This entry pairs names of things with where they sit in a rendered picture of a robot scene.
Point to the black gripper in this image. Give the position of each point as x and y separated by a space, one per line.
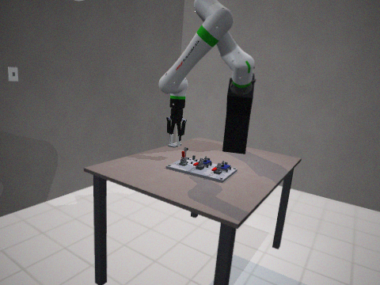
176 117

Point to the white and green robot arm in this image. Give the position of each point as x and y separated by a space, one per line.
216 23

